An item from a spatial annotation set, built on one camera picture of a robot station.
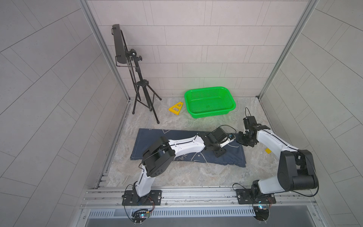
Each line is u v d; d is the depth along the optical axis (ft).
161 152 1.70
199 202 2.32
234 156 2.71
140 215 2.11
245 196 2.33
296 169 1.40
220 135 2.14
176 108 3.57
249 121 2.35
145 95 3.08
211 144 2.07
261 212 2.24
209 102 3.69
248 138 2.23
